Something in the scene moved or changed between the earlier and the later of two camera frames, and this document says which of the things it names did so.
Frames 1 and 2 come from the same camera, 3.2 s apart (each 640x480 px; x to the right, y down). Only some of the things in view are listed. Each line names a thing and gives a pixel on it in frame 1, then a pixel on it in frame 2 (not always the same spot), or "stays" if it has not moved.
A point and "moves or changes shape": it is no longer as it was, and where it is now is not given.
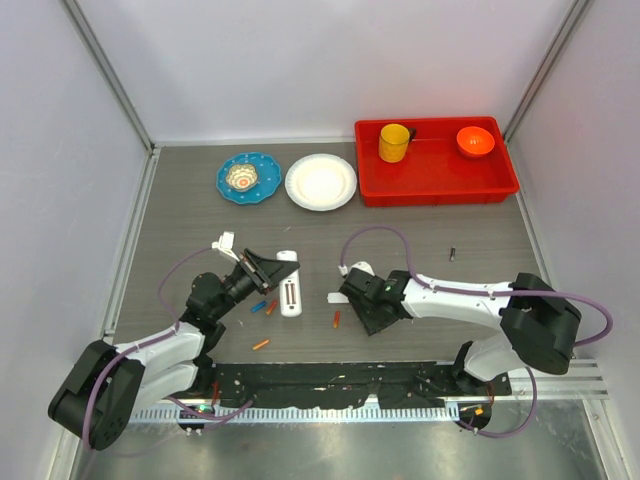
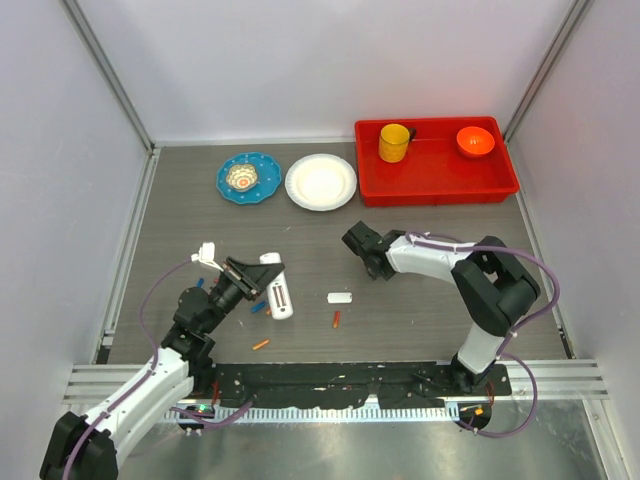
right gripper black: x=372 y=326 to x=373 y=276
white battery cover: x=337 y=297 stays
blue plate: x=269 y=178 stays
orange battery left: x=260 y=344 stays
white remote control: x=290 y=288 moves or changes shape
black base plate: x=324 y=386 stays
